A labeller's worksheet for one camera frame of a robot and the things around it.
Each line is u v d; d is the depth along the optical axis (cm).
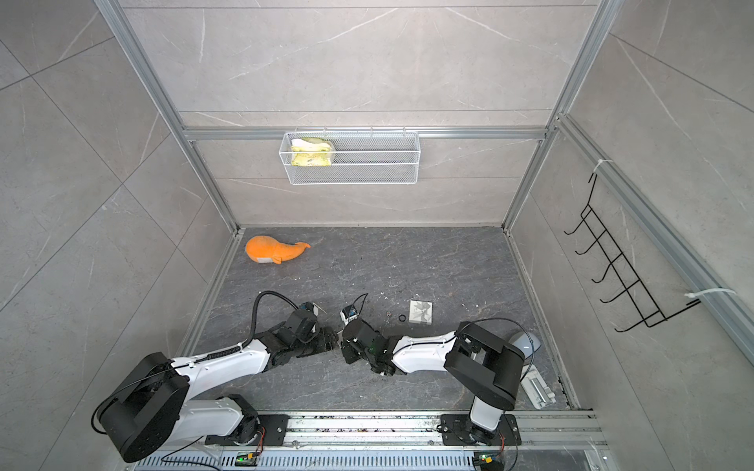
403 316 95
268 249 104
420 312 93
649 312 60
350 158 101
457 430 73
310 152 88
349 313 76
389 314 94
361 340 65
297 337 69
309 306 79
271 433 73
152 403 42
